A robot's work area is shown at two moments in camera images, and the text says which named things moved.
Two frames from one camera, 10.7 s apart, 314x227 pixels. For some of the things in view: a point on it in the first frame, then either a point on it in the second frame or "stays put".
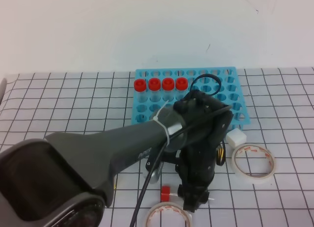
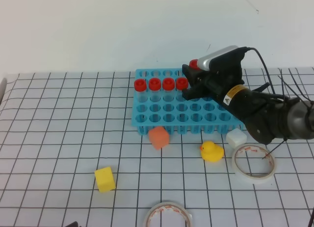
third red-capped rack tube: [168, 86] stays put
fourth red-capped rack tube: [181, 86] stays put
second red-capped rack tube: [154, 88] stays put
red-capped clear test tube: [165, 194] to [193, 64]
